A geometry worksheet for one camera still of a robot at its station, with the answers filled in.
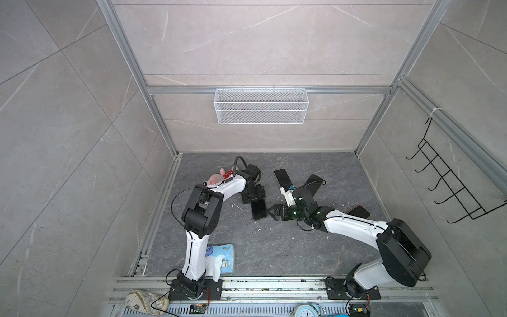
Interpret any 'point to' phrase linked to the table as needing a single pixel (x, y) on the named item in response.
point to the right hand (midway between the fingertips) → (276, 210)
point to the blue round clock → (307, 310)
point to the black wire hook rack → (454, 185)
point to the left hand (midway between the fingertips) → (263, 196)
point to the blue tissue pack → (226, 250)
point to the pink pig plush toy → (216, 178)
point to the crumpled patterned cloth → (146, 302)
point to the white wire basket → (261, 106)
